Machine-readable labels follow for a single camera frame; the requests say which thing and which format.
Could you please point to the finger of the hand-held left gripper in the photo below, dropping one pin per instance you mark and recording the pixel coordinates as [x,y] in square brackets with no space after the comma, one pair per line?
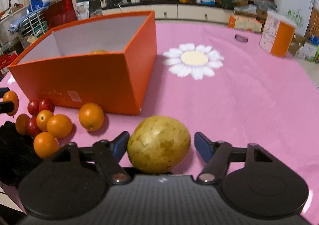
[6,107]
[3,91]

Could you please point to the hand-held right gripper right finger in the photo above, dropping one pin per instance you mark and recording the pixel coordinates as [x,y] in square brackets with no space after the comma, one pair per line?
[203,146]

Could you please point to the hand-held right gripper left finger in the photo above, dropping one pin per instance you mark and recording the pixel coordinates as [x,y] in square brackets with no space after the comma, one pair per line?
[121,144]

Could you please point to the yellow-green pear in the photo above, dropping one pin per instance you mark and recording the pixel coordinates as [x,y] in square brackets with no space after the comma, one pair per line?
[159,144]
[99,51]

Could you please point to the red cherry tomatoes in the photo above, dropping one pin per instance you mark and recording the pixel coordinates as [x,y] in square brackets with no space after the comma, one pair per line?
[44,120]

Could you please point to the orange cardboard box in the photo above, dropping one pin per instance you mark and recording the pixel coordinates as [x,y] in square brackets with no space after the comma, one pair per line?
[82,82]

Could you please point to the red and white carton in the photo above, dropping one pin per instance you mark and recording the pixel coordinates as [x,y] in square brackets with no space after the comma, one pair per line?
[7,61]

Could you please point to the black cloth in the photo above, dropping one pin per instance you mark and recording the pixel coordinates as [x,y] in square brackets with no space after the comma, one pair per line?
[15,155]

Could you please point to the pink floral tablecloth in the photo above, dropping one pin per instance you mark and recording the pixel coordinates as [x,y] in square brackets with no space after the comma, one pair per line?
[236,95]

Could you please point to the red gift bag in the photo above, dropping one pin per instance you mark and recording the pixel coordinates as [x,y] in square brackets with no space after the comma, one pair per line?
[61,14]

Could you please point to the white plastic bag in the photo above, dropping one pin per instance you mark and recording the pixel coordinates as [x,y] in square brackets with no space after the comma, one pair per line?
[82,10]

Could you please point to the orange and white carton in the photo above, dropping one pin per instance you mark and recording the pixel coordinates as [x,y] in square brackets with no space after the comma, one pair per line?
[244,24]

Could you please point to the orange and white canister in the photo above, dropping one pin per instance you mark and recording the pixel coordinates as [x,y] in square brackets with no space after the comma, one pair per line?
[279,34]

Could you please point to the white tv cabinet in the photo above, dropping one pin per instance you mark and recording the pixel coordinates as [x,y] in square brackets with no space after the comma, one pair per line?
[169,11]

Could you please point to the green and white box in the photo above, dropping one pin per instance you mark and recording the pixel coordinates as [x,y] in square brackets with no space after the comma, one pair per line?
[307,50]

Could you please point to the white chest freezer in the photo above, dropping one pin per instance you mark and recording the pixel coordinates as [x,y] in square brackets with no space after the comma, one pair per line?
[291,3]

